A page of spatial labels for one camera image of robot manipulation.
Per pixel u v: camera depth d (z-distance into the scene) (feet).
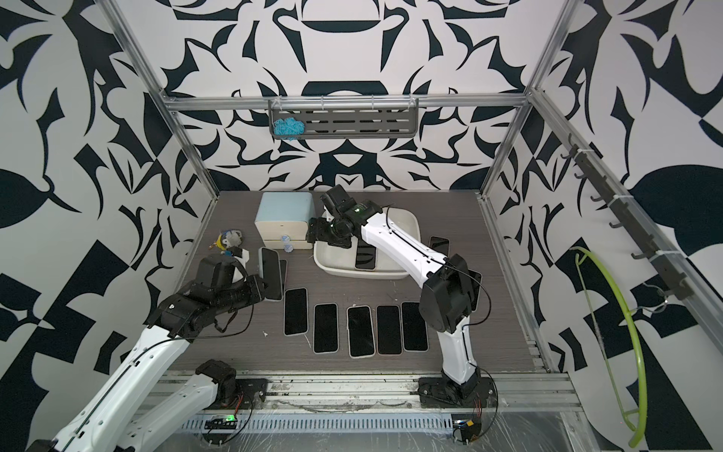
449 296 1.59
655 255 1.67
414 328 2.77
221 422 2.40
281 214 3.09
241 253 2.28
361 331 2.81
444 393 2.20
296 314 2.86
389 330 2.79
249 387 2.50
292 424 2.23
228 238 3.27
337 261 3.26
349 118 3.10
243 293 2.09
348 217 1.99
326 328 2.79
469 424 2.34
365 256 3.27
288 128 3.00
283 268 3.18
